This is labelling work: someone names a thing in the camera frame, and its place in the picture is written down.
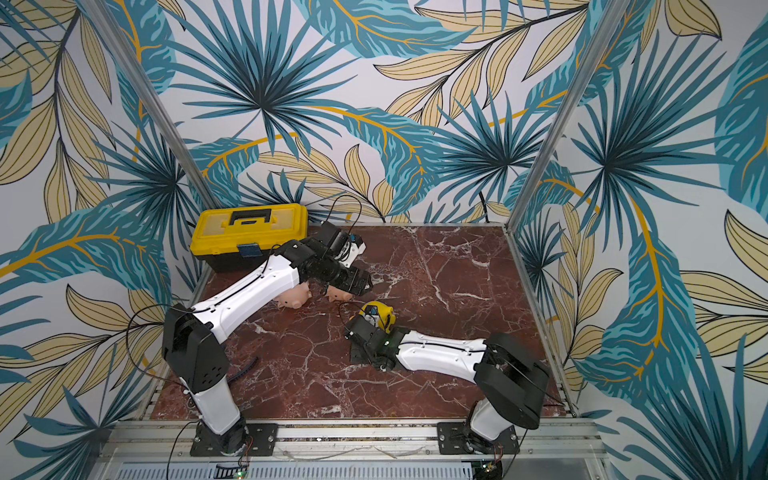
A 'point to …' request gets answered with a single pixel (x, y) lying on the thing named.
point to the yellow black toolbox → (239, 239)
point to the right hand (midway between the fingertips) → (355, 350)
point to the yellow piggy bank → (385, 313)
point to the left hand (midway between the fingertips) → (357, 286)
